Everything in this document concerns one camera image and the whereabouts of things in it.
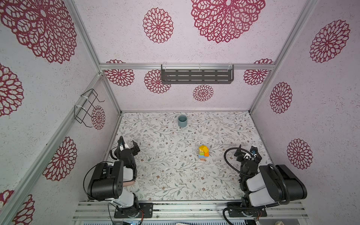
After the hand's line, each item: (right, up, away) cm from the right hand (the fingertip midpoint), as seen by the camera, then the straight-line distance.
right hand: (249, 147), depth 85 cm
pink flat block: (-73, -21, -2) cm, 76 cm away
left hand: (-77, 0, +6) cm, 77 cm away
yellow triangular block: (-27, -1, +1) cm, 27 cm away
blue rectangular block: (-28, -7, +5) cm, 30 cm away
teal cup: (-40, +17, +22) cm, 49 cm away
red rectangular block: (-27, -9, +6) cm, 29 cm away
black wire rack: (-92, +28, +2) cm, 97 cm away
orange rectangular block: (-25, -5, +2) cm, 26 cm away
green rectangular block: (-28, -5, +3) cm, 29 cm away
